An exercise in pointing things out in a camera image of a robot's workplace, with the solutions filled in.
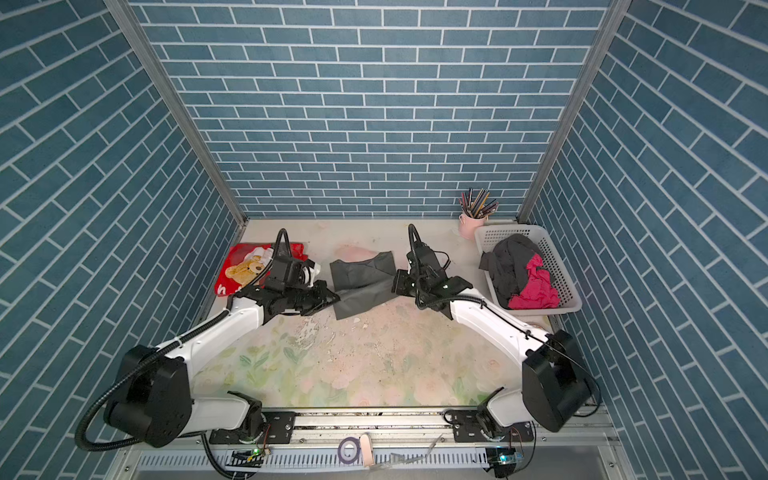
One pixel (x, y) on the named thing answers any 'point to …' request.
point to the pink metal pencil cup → (468, 225)
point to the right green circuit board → (503, 460)
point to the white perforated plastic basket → (570, 296)
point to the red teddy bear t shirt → (244, 263)
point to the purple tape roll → (358, 451)
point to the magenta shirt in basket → (537, 291)
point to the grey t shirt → (359, 285)
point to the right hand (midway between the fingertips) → (390, 276)
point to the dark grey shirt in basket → (507, 265)
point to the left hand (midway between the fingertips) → (341, 297)
